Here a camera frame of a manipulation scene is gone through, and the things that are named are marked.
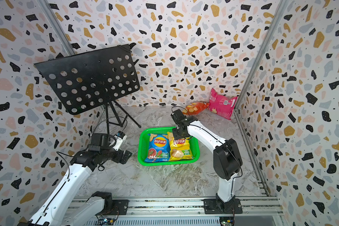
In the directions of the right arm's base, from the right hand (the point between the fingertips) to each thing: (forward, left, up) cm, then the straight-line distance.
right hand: (178, 135), depth 90 cm
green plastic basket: (-7, +23, -4) cm, 24 cm away
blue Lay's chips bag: (-8, +12, -3) cm, 14 cm away
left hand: (-14, +29, +5) cm, 32 cm away
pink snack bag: (+27, -33, 0) cm, 43 cm away
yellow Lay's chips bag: (-8, -1, -4) cm, 9 cm away
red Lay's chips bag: (+26, -12, 0) cm, 28 cm away
